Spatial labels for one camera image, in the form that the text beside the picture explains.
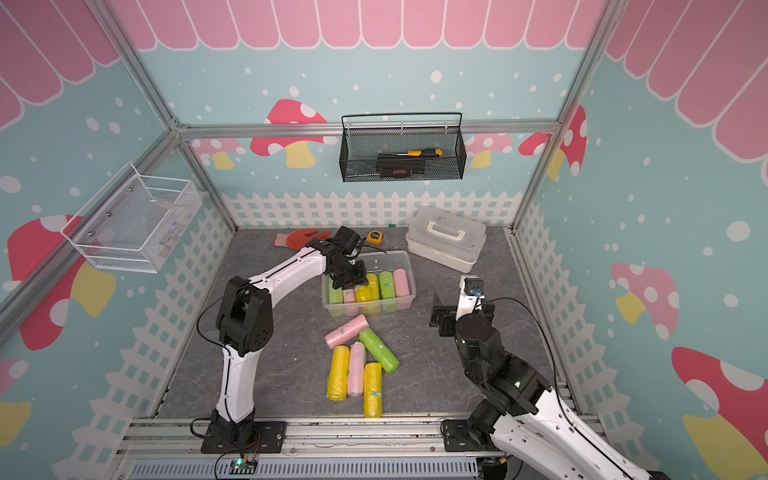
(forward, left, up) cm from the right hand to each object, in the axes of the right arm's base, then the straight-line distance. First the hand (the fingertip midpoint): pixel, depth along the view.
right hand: (452, 295), depth 69 cm
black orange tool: (+39, +13, +7) cm, 41 cm away
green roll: (+15, +33, -23) cm, 43 cm away
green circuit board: (-30, +51, -29) cm, 66 cm away
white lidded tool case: (+33, -4, -16) cm, 37 cm away
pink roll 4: (-9, +24, -23) cm, 35 cm away
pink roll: (+14, +28, -22) cm, 39 cm away
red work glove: (+42, +51, -25) cm, 71 cm away
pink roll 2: (+16, +11, -22) cm, 30 cm away
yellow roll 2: (+19, +21, -23) cm, 36 cm away
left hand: (+16, +23, -20) cm, 34 cm away
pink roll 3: (+2, +28, -23) cm, 36 cm away
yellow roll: (+12, +23, -19) cm, 32 cm away
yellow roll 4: (-15, +19, -23) cm, 33 cm away
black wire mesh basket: (+50, +24, +9) cm, 56 cm away
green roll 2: (+16, +16, -22) cm, 32 cm away
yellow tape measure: (+43, +21, -25) cm, 54 cm away
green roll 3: (-3, +18, -23) cm, 30 cm away
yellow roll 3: (-11, +29, -24) cm, 40 cm away
